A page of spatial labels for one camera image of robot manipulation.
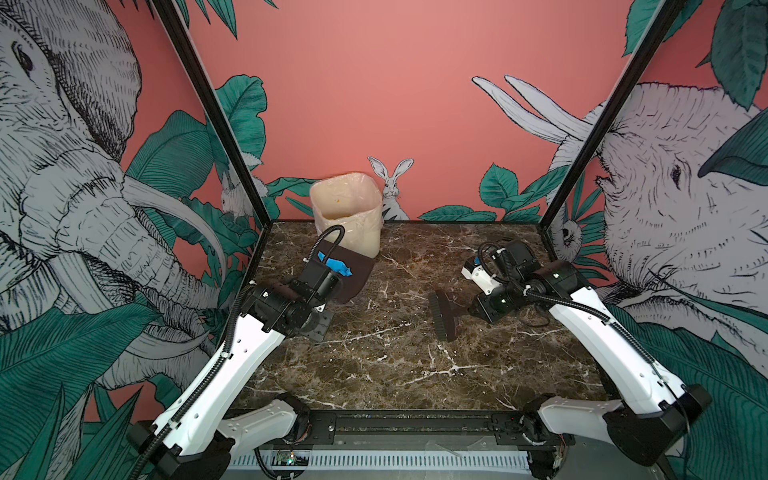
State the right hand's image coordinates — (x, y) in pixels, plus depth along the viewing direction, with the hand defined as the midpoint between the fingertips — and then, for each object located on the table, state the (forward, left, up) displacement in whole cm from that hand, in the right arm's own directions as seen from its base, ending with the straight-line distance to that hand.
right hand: (471, 305), depth 71 cm
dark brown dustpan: (+10, +28, +3) cm, 30 cm away
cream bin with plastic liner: (+45, +34, -7) cm, 57 cm away
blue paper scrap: (+9, +34, +4) cm, 35 cm away
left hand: (-4, +38, +1) cm, 38 cm away
